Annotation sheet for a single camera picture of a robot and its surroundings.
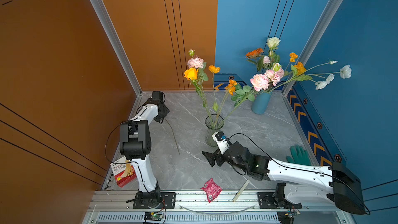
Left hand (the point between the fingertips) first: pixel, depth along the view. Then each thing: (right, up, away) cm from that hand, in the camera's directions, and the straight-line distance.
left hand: (164, 111), depth 101 cm
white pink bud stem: (+8, -14, -9) cm, 19 cm away
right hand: (+28, -16, -27) cm, 42 cm away
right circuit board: (+64, -47, -31) cm, 85 cm away
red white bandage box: (-15, -29, -22) cm, 40 cm away
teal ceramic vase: (+63, +5, 0) cm, 63 cm away
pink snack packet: (+31, -38, -25) cm, 55 cm away
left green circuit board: (+2, -47, -30) cm, 56 cm away
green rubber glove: (+80, -24, -14) cm, 85 cm away
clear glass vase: (+31, -5, -19) cm, 37 cm away
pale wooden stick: (+45, -38, -24) cm, 64 cm away
